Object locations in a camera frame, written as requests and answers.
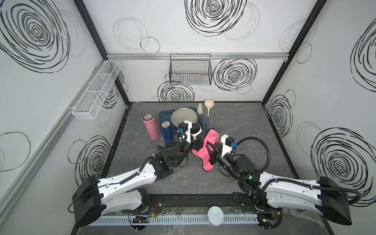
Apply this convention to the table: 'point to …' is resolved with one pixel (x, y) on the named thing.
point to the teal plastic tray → (166, 116)
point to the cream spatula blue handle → (200, 112)
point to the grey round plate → (181, 114)
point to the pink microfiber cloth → (204, 152)
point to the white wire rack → (87, 107)
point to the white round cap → (215, 215)
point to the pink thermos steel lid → (149, 120)
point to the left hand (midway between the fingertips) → (201, 128)
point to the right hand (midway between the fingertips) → (207, 143)
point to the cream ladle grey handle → (208, 104)
